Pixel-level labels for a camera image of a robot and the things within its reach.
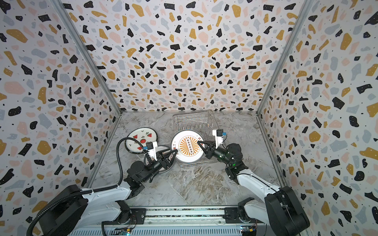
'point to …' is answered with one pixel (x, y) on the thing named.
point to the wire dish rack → (205, 123)
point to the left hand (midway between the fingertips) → (175, 149)
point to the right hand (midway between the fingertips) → (196, 141)
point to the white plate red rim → (167, 159)
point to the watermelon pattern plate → (143, 134)
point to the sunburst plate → (185, 141)
